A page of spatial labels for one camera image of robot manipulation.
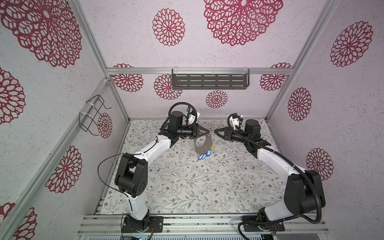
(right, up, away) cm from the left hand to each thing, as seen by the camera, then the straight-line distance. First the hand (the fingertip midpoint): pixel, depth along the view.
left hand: (208, 133), depth 78 cm
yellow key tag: (+2, -8, +2) cm, 8 cm away
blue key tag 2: (0, -11, +2) cm, 11 cm away
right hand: (+4, +2, 0) cm, 4 cm away
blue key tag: (-3, -13, +5) cm, 14 cm away
